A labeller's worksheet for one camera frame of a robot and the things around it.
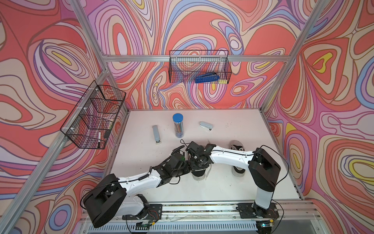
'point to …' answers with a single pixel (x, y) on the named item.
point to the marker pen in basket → (99, 139)
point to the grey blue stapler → (207, 126)
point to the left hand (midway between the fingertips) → (193, 167)
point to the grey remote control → (155, 129)
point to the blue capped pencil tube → (177, 118)
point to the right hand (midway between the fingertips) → (195, 171)
